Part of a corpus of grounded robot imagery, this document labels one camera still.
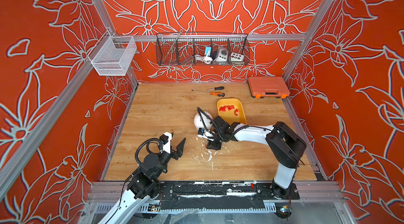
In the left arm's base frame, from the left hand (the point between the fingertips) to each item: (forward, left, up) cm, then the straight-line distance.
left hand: (178, 136), depth 75 cm
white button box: (+47, -30, +14) cm, 58 cm away
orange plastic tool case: (+47, -52, -10) cm, 71 cm away
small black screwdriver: (+47, -23, -13) cm, 54 cm away
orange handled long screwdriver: (+41, -18, -13) cm, 47 cm away
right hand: (+3, -13, -15) cm, 20 cm away
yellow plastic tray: (+28, -30, -15) cm, 44 cm away
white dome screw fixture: (+10, -12, 0) cm, 15 cm away
